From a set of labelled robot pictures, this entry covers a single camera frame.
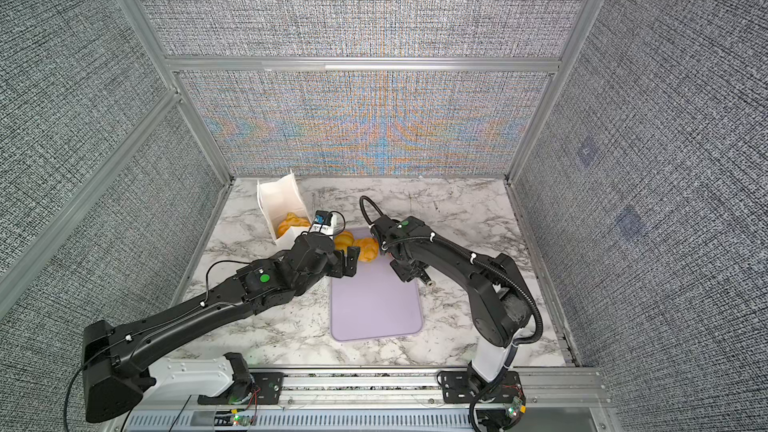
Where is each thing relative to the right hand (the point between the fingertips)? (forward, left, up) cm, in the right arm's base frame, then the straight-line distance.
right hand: (417, 266), depth 87 cm
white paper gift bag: (+17, +41, +5) cm, 45 cm away
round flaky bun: (+8, +14, -2) cm, 17 cm away
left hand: (-3, +19, +15) cm, 24 cm away
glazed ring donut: (+14, +38, +5) cm, 41 cm away
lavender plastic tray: (-7, +12, -9) cm, 17 cm away
